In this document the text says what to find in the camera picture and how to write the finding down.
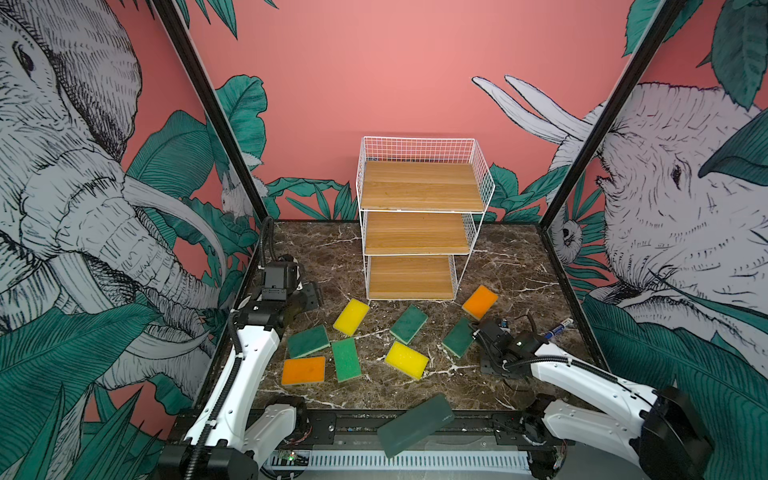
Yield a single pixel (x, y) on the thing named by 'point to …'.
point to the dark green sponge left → (305, 343)
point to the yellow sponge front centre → (406, 360)
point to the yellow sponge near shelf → (351, 317)
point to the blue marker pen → (557, 329)
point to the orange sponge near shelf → (480, 302)
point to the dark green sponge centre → (409, 325)
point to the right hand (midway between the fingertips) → (485, 362)
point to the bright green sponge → (346, 359)
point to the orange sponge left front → (304, 370)
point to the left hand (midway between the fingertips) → (309, 287)
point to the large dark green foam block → (416, 424)
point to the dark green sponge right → (460, 337)
